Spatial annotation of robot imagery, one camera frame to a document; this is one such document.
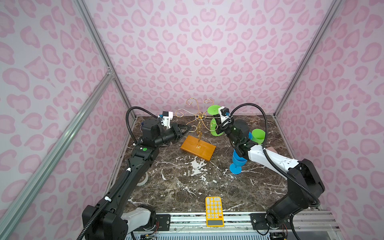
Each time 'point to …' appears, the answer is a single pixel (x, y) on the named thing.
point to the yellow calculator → (214, 212)
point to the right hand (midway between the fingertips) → (216, 112)
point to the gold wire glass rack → (200, 117)
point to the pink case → (272, 149)
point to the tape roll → (143, 183)
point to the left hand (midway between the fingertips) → (192, 125)
